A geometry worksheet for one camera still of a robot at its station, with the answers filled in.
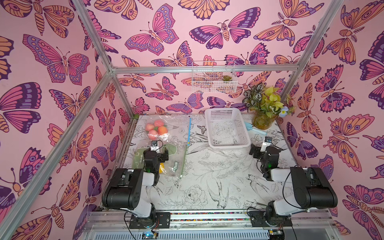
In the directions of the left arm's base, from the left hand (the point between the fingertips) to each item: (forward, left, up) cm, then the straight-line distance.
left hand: (159, 146), depth 94 cm
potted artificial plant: (+22, -68, +16) cm, 73 cm away
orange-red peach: (+15, 0, -2) cm, 16 cm away
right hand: (+1, -64, +1) cm, 64 cm away
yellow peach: (-14, -4, -1) cm, 14 cm away
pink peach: (+10, +6, 0) cm, 11 cm away
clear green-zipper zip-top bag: (-13, -11, -1) cm, 17 cm away
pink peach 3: (+17, +10, -1) cm, 20 cm away
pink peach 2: (+21, +4, -1) cm, 21 cm away
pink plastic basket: (+22, -47, -7) cm, 52 cm away
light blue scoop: (+21, -64, -6) cm, 67 cm away
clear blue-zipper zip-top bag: (+19, -6, -7) cm, 21 cm away
